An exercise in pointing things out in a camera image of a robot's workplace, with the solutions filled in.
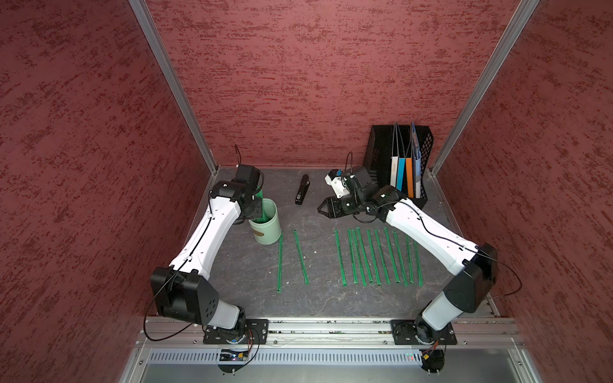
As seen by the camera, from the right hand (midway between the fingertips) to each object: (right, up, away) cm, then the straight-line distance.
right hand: (324, 212), depth 78 cm
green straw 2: (+11, -16, +15) cm, 25 cm away
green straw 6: (+21, -19, +12) cm, 31 cm away
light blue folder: (+34, +17, +8) cm, 39 cm away
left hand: (-27, -2, +2) cm, 27 cm away
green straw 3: (+14, -20, +12) cm, 28 cm away
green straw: (-22, -3, +5) cm, 23 cm away
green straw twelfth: (-8, -22, +11) cm, 26 cm away
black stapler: (-9, +8, +34) cm, 36 cm away
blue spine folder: (+28, +18, +8) cm, 35 cm away
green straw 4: (+16, -17, +15) cm, 28 cm away
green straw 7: (+26, -19, +15) cm, 35 cm away
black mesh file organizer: (+28, +29, +23) cm, 46 cm away
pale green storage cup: (-20, -8, +8) cm, 23 cm away
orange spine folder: (+34, +14, +12) cm, 38 cm away
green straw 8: (+29, -19, +13) cm, 37 cm away
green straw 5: (+22, -16, +15) cm, 31 cm away
